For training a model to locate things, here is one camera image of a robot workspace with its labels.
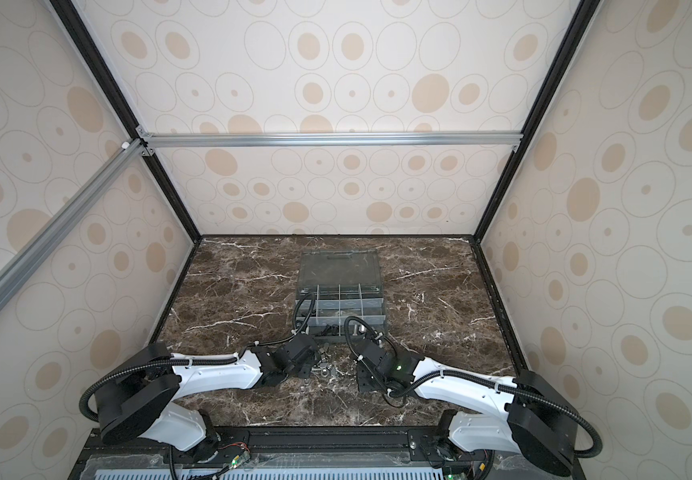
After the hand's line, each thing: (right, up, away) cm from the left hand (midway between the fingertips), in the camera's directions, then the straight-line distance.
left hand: (316, 358), depth 87 cm
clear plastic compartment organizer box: (+7, +20, +20) cm, 30 cm away
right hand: (+14, -4, -5) cm, 15 cm away
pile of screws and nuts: (+6, -4, -2) cm, 7 cm away
